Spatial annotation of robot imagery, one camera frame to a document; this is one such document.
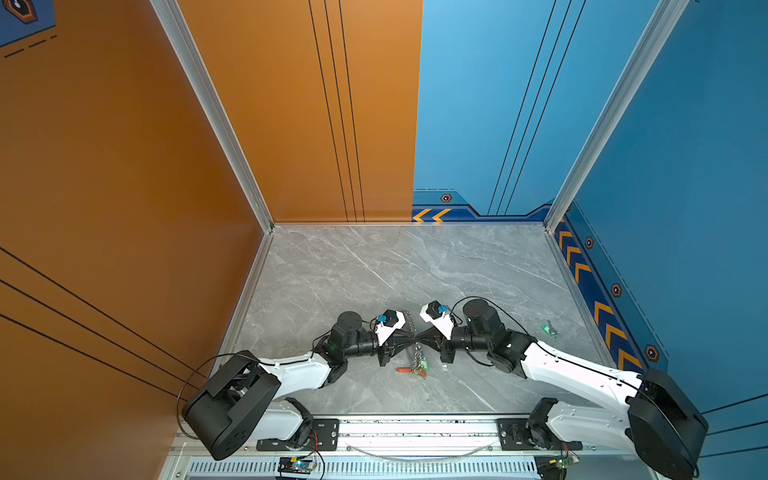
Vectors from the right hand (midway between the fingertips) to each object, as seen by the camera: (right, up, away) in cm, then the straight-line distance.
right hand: (416, 338), depth 76 cm
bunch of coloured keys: (+1, -8, +2) cm, 8 cm away
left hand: (-1, 0, +2) cm, 2 cm away
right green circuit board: (+32, -29, -6) cm, 44 cm away
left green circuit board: (-29, -29, -6) cm, 42 cm away
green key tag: (+41, -1, +15) cm, 44 cm away
